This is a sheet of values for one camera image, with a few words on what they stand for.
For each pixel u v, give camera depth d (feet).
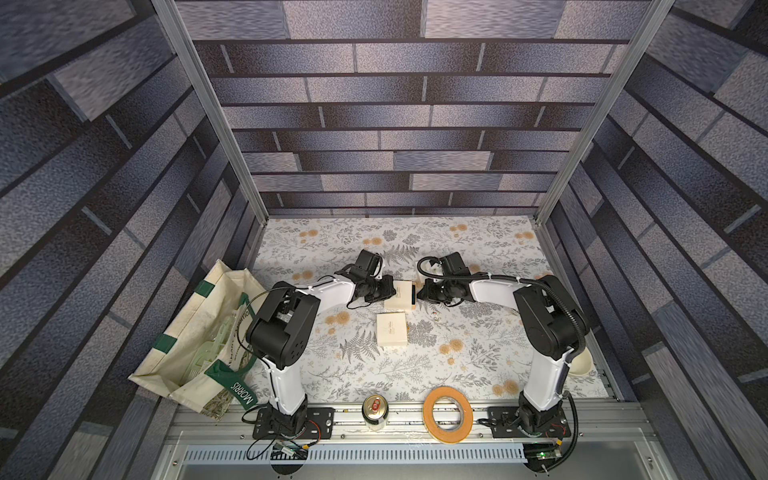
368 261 2.54
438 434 2.32
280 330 1.61
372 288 2.67
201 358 2.55
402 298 3.10
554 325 1.66
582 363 2.61
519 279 1.89
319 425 2.39
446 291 2.73
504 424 2.39
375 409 2.19
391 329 2.87
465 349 2.83
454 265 2.60
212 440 2.38
